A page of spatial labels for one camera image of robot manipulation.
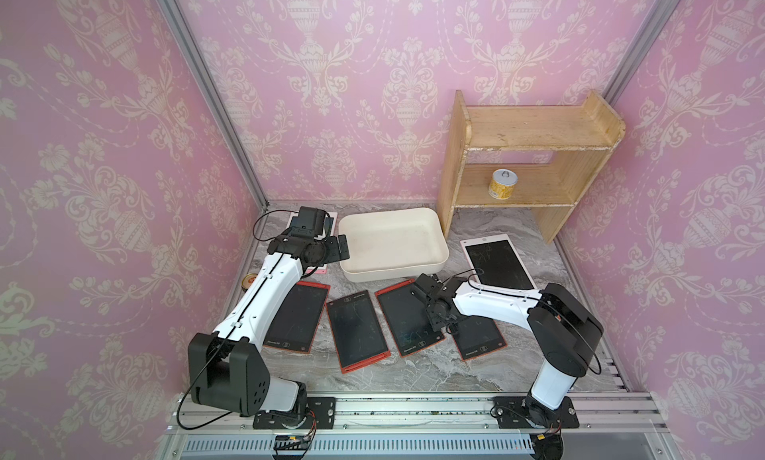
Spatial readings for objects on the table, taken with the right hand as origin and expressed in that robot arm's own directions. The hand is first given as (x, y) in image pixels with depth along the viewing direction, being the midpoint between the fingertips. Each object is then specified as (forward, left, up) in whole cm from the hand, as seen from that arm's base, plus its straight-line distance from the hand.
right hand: (446, 316), depth 90 cm
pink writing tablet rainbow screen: (+39, +38, 0) cm, 55 cm away
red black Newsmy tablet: (-6, -8, -2) cm, 10 cm away
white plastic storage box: (+31, +14, -4) cm, 35 cm away
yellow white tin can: (+30, -19, +25) cm, 44 cm away
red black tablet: (0, +11, -1) cm, 11 cm away
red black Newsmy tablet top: (+1, +46, 0) cm, 46 cm away
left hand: (+13, +32, +18) cm, 39 cm away
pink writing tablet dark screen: (+19, -20, 0) cm, 28 cm away
